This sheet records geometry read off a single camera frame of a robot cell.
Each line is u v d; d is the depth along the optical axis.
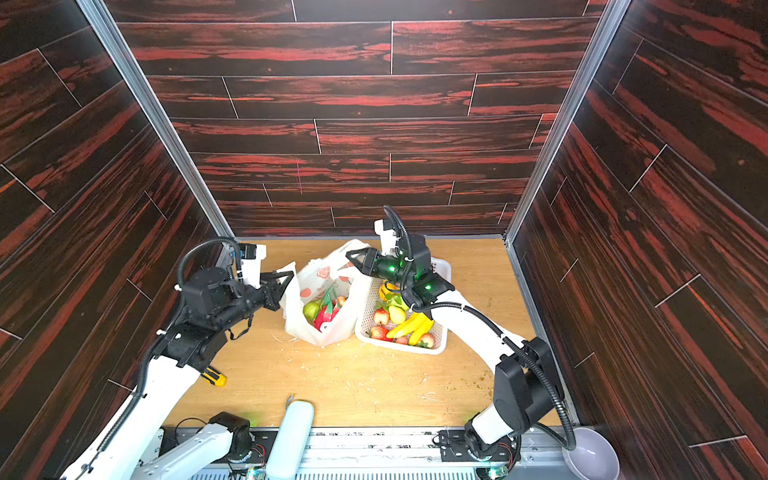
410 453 0.74
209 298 0.49
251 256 0.59
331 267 0.76
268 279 0.60
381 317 0.93
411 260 0.57
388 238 0.68
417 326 0.90
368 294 0.80
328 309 0.89
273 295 0.59
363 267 0.68
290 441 0.72
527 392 0.43
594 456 0.70
